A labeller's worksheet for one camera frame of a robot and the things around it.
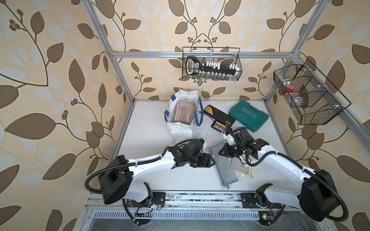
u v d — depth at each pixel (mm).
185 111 943
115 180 420
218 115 1090
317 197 397
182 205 736
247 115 1048
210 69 836
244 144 640
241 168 845
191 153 617
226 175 789
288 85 804
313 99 726
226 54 911
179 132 864
